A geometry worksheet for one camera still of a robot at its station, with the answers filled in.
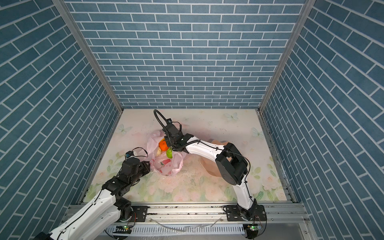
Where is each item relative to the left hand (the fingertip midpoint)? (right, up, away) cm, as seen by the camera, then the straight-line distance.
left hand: (150, 163), depth 84 cm
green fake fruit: (+10, +5, +5) cm, 12 cm away
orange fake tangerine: (+5, +9, +10) cm, 14 cm away
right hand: (+9, +16, +5) cm, 20 cm away
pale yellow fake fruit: (+3, +5, +7) cm, 9 cm away
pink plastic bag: (+5, -3, +6) cm, 9 cm away
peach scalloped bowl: (+34, -3, +5) cm, 35 cm away
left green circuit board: (-9, -29, -12) cm, 33 cm away
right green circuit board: (+55, -27, -13) cm, 62 cm away
